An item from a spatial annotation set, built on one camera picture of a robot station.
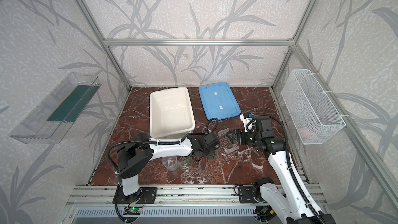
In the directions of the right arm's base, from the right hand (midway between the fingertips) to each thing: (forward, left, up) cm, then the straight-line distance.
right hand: (234, 129), depth 77 cm
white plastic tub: (+20, +38, -16) cm, 46 cm away
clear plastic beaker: (-11, +34, -17) cm, 40 cm away
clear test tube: (-9, +3, -17) cm, 19 cm away
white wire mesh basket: (-4, -30, +17) cm, 35 cm away
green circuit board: (-32, +49, -18) cm, 61 cm away
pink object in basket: (-3, -33, +3) cm, 34 cm away
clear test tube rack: (0, +2, -17) cm, 17 cm away
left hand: (-4, +10, -15) cm, 19 cm away
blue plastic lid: (+33, +6, -18) cm, 37 cm away
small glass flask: (-13, +25, -12) cm, 31 cm away
